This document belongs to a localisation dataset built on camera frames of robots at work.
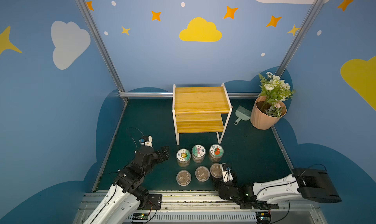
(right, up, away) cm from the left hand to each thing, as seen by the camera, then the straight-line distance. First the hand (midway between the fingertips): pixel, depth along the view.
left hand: (163, 147), depth 77 cm
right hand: (+31, -17, +7) cm, 36 cm away
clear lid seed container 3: (+29, -14, +3) cm, 32 cm away
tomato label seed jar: (+30, -5, +7) cm, 31 cm away
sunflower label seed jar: (+11, -7, +5) cm, 14 cm away
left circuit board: (-10, -34, -5) cm, 36 cm away
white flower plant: (+65, +31, +9) cm, 73 cm away
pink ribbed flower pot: (+65, +19, +18) cm, 70 cm away
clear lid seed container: (+11, -16, 0) cm, 20 cm away
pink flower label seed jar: (+19, -5, +7) cm, 21 cm away
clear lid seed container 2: (+21, -15, +2) cm, 26 cm away
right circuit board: (+52, -35, -4) cm, 63 cm away
